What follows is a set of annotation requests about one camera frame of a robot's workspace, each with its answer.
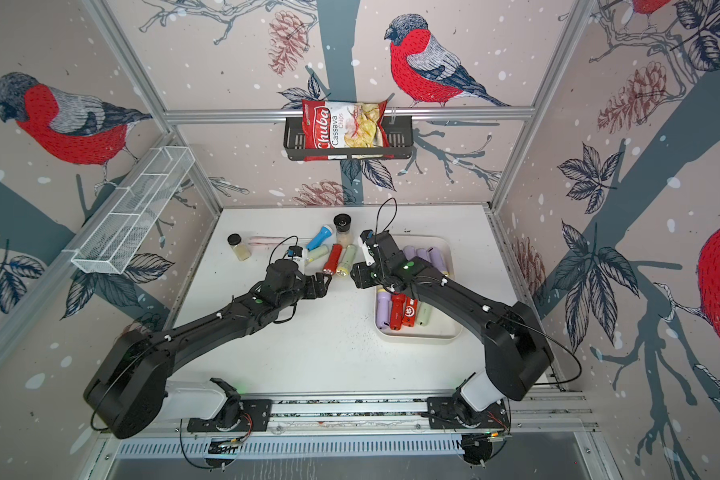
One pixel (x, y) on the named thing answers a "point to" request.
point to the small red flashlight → (333, 259)
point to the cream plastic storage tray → (442, 328)
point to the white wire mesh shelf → (110, 244)
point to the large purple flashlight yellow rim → (383, 308)
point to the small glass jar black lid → (241, 251)
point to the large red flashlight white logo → (410, 312)
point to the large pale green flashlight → (424, 313)
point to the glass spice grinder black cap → (342, 222)
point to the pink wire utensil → (263, 240)
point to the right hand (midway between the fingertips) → (358, 270)
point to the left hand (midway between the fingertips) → (326, 271)
